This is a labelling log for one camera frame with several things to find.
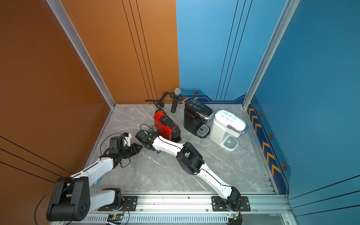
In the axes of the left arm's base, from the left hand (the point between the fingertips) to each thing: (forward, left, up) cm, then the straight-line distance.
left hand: (141, 145), depth 91 cm
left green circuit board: (-38, +7, -7) cm, 39 cm away
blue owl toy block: (-29, +4, +25) cm, 39 cm away
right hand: (+10, -10, -4) cm, 14 cm away
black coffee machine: (+13, -36, +13) cm, 41 cm away
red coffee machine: (+6, -16, +12) cm, 21 cm away
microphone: (+34, -22, +12) cm, 42 cm away
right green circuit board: (-39, -54, -6) cm, 67 cm away
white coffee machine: (+4, -53, +13) cm, 54 cm away
